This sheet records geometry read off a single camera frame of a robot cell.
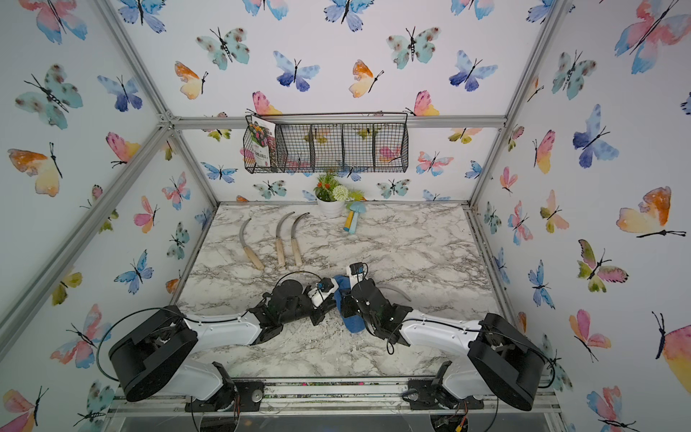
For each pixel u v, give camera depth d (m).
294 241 1.08
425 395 0.74
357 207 1.18
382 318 0.63
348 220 1.14
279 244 1.07
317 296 0.72
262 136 0.88
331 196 1.07
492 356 0.42
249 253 1.04
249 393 0.74
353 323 0.79
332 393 0.75
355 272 0.72
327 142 0.98
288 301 0.66
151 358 0.43
